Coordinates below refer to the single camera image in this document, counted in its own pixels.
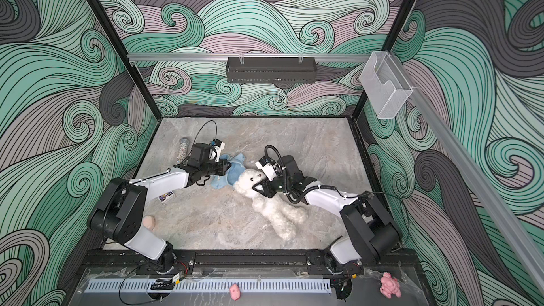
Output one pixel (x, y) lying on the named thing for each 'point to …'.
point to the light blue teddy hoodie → (221, 181)
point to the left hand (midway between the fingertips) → (231, 162)
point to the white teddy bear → (283, 214)
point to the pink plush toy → (389, 285)
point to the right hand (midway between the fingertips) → (255, 186)
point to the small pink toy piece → (235, 292)
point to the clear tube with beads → (183, 151)
